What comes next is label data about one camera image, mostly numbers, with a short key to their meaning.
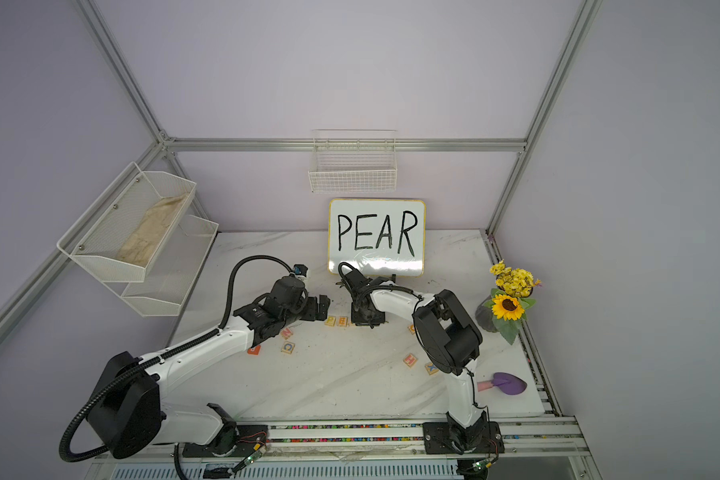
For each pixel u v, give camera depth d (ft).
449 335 1.69
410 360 2.82
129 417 1.31
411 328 3.03
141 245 2.50
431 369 2.78
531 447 2.44
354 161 3.12
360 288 2.48
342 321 3.08
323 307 2.52
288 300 2.13
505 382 2.69
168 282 2.99
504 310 2.40
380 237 3.41
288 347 2.89
